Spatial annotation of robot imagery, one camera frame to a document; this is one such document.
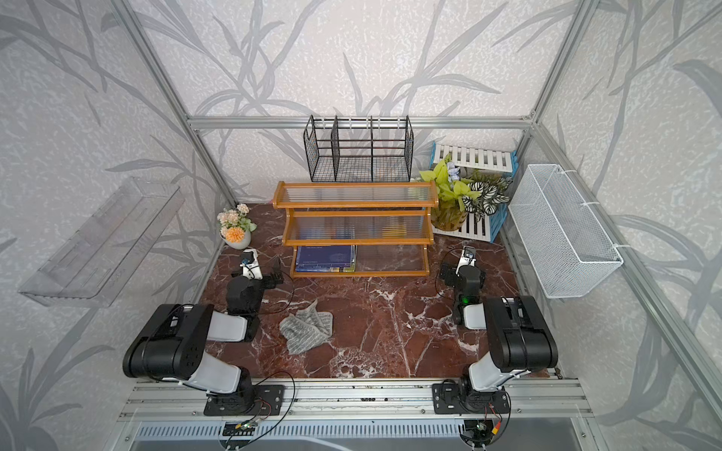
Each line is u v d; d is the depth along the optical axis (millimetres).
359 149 1054
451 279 992
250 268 762
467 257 802
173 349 439
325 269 963
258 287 788
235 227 988
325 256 990
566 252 620
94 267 647
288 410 722
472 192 904
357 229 1079
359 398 754
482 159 988
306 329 818
